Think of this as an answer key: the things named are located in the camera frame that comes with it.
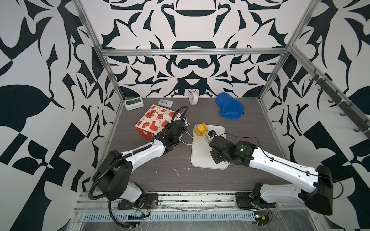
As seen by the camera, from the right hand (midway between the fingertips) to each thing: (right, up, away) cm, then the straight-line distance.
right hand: (214, 150), depth 77 cm
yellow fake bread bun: (-6, +9, +17) cm, 20 cm away
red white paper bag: (-35, +16, +15) cm, 41 cm away
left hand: (-23, +15, +9) cm, 29 cm away
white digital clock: (-55, +27, +35) cm, 70 cm away
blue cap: (+19, +23, +35) cm, 46 cm away
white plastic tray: (-6, -7, +13) cm, 15 cm away
